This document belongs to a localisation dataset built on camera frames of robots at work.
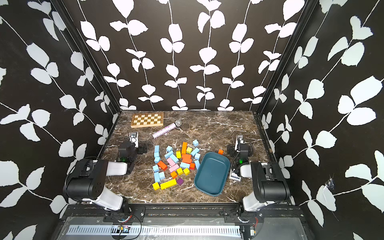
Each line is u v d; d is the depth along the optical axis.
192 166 0.90
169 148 0.96
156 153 0.94
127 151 0.73
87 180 0.46
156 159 0.91
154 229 0.70
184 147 0.98
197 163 0.91
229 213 0.74
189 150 0.96
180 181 0.84
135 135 0.82
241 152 0.71
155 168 0.88
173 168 0.89
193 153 0.96
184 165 0.90
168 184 0.84
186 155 0.96
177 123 1.08
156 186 0.82
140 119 1.11
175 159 0.93
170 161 0.92
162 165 0.90
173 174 0.86
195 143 1.00
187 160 0.94
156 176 0.85
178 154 0.95
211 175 0.86
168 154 0.94
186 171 0.87
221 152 0.98
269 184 0.46
